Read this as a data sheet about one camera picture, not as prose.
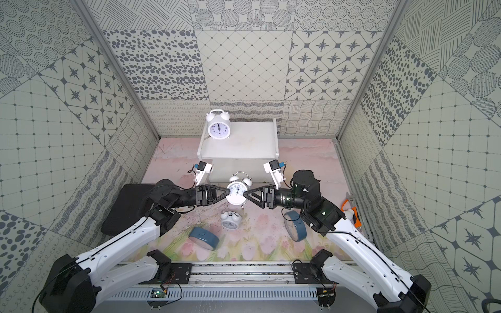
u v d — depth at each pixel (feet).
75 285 1.27
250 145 2.40
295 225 2.48
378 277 1.33
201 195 1.91
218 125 2.30
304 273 2.41
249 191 1.97
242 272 2.50
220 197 1.98
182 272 2.45
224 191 1.98
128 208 2.80
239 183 1.99
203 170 2.07
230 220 2.62
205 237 2.36
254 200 1.91
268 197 1.79
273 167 1.92
